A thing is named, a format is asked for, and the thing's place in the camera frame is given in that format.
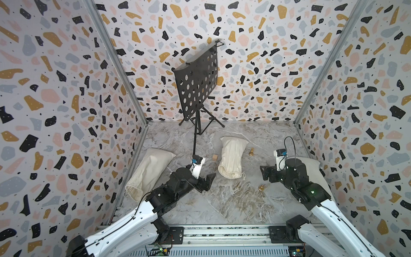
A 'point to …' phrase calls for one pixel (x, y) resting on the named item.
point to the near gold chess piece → (261, 187)
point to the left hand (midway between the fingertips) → (209, 170)
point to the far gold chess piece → (251, 153)
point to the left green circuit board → (159, 251)
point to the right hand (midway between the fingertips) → (269, 165)
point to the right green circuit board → (297, 251)
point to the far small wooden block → (214, 157)
